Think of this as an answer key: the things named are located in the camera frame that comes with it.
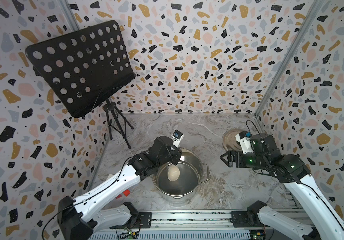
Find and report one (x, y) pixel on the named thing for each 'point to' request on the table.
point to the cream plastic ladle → (173, 173)
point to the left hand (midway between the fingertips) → (182, 148)
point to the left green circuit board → (130, 234)
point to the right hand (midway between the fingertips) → (228, 157)
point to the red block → (126, 192)
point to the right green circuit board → (257, 234)
